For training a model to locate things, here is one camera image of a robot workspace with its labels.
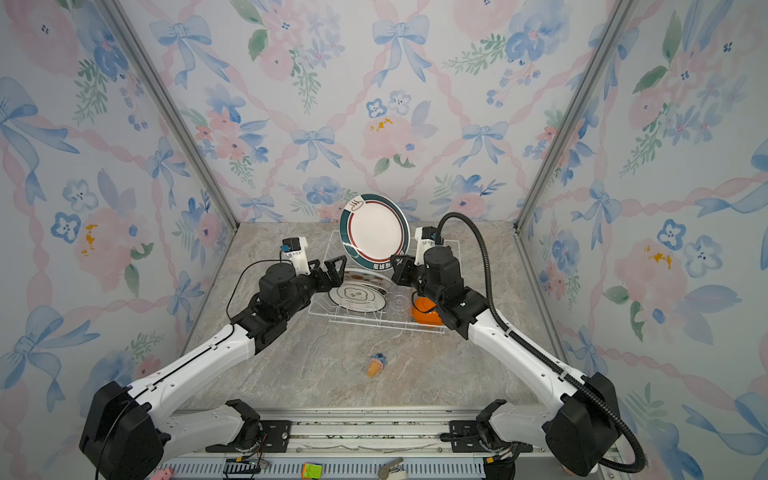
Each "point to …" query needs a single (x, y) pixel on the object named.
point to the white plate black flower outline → (357, 297)
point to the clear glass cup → (399, 301)
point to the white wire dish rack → (382, 318)
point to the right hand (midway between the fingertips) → (391, 255)
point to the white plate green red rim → (372, 230)
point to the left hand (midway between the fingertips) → (334, 257)
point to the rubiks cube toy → (311, 470)
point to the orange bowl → (427, 318)
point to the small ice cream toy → (376, 365)
